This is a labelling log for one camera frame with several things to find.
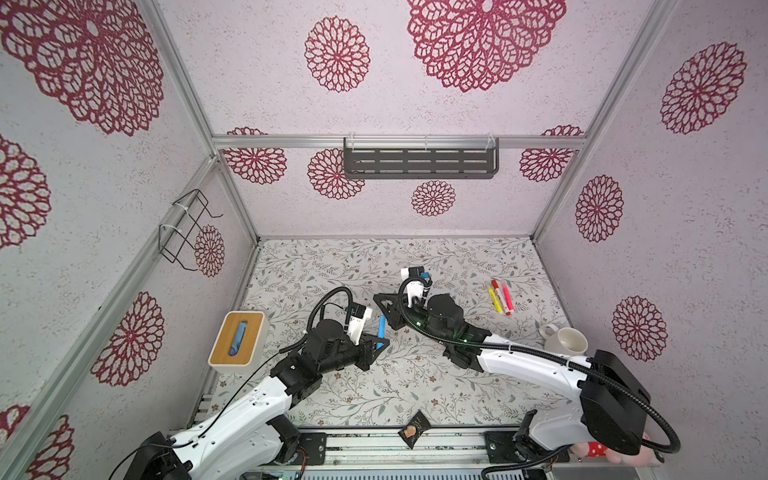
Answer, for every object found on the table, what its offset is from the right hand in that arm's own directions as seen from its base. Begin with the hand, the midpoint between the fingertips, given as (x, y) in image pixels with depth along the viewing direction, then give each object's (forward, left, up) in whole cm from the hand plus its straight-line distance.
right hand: (373, 297), depth 72 cm
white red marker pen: (+19, -41, -26) cm, 53 cm away
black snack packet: (-24, -10, -24) cm, 35 cm away
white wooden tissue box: (-3, +40, -20) cm, 45 cm away
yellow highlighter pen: (+18, -39, -27) cm, 51 cm away
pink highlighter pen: (+19, -44, -27) cm, 55 cm away
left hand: (-7, -3, -11) cm, 13 cm away
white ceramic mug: (+3, -57, -25) cm, 63 cm away
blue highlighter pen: (-6, -2, -6) cm, 9 cm away
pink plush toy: (-28, -63, -22) cm, 72 cm away
